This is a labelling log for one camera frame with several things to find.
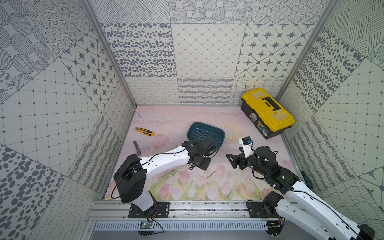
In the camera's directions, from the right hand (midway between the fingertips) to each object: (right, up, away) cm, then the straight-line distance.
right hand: (234, 152), depth 76 cm
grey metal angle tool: (-59, -2, +20) cm, 62 cm away
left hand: (-14, -6, +5) cm, 16 cm away
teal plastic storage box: (-20, +8, +28) cm, 36 cm away
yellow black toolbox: (+26, +18, +16) cm, 35 cm away
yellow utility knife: (-57, +8, +28) cm, 64 cm away
